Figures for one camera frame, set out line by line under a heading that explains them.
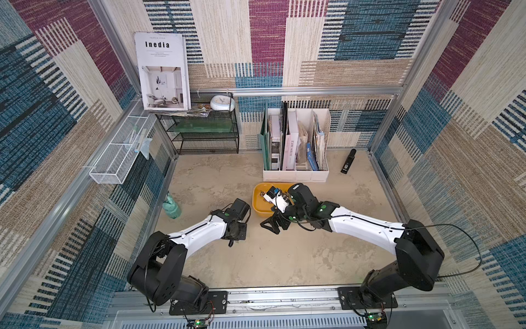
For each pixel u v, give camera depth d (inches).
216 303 28.7
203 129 37.0
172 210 36.0
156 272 16.7
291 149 39.1
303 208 24.9
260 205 38.0
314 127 37.0
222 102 35.2
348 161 44.4
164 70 30.5
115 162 36.1
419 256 16.9
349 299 28.7
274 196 27.7
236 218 27.5
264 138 34.1
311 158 38.3
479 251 25.2
